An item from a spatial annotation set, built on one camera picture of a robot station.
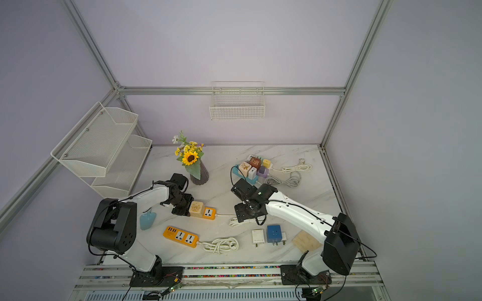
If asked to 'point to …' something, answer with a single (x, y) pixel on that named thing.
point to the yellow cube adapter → (267, 163)
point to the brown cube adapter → (254, 162)
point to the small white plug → (283, 237)
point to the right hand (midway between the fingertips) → (248, 215)
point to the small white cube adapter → (252, 173)
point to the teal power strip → (235, 171)
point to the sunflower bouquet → (189, 153)
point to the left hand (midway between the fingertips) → (193, 208)
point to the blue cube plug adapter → (274, 234)
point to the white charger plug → (258, 237)
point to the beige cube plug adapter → (196, 209)
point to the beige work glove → (304, 242)
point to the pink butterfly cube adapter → (243, 168)
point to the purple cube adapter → (263, 175)
